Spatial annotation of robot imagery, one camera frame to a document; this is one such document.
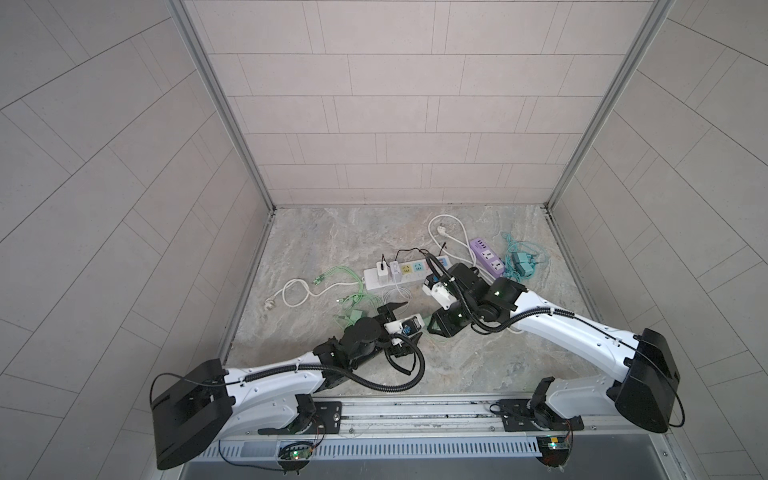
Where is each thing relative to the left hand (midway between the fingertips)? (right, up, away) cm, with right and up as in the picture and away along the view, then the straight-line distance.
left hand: (419, 316), depth 76 cm
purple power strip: (+25, +12, +24) cm, 36 cm away
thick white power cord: (-44, 0, +13) cm, 46 cm away
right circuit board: (+31, -29, -8) cm, 43 cm away
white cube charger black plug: (-10, +9, +13) cm, 19 cm away
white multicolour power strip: (-1, +8, +20) cm, 22 cm away
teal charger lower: (+36, +9, +21) cm, 42 cm away
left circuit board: (-28, -26, -11) cm, 40 cm away
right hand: (+4, -3, -1) cm, 5 cm away
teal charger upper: (+35, +13, +24) cm, 44 cm away
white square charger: (-6, +9, +13) cm, 17 cm away
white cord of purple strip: (+10, +22, +33) cm, 40 cm away
